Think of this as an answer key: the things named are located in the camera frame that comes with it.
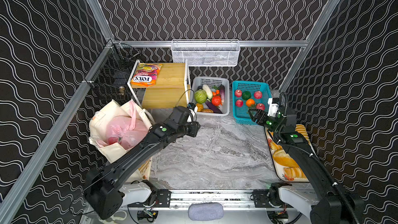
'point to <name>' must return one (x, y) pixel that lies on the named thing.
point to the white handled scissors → (113, 218)
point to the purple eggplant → (215, 109)
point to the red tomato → (216, 100)
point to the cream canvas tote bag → (98, 117)
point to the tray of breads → (286, 169)
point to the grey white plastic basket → (215, 81)
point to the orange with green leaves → (251, 102)
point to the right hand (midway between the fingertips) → (254, 111)
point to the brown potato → (207, 110)
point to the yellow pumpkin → (199, 107)
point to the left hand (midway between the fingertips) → (201, 125)
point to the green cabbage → (200, 96)
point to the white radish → (208, 91)
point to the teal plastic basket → (241, 114)
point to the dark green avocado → (246, 95)
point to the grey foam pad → (205, 211)
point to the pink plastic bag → (124, 129)
